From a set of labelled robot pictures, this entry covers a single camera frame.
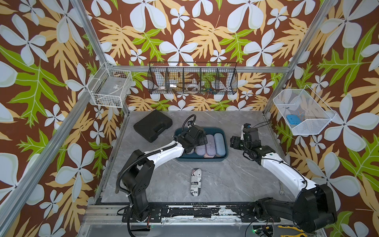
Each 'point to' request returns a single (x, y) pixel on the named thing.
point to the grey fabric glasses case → (191, 152)
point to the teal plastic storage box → (194, 157)
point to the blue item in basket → (293, 119)
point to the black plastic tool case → (152, 124)
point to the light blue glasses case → (219, 143)
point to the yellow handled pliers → (304, 234)
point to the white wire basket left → (110, 87)
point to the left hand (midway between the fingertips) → (202, 136)
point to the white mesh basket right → (305, 112)
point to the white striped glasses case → (195, 186)
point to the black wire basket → (192, 78)
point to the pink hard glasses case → (206, 155)
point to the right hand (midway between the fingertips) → (234, 139)
